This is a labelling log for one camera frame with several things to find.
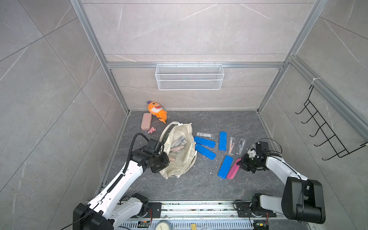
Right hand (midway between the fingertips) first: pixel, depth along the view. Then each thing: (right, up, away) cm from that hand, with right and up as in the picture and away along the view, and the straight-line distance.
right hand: (239, 163), depth 87 cm
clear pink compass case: (-1, +9, +11) cm, 14 cm away
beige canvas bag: (-36, +1, -2) cm, 36 cm away
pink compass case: (-4, -3, -4) cm, 6 cm away
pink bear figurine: (-59, +21, +17) cm, 64 cm away
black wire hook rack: (+34, +14, -26) cm, 45 cm away
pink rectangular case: (-65, +26, +25) cm, 75 cm away
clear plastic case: (-38, +11, +10) cm, 41 cm away
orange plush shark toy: (-58, +36, +23) cm, 72 cm away
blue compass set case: (-7, +12, +14) cm, 20 cm away
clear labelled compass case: (-19, +16, +16) cm, 30 cm away
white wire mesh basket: (-32, +58, +13) cm, 67 cm away
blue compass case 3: (-9, -2, +1) cm, 9 cm away
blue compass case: (-20, +11, +13) cm, 26 cm away
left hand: (-41, +4, -10) cm, 43 cm away
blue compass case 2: (-20, +5, +9) cm, 22 cm away
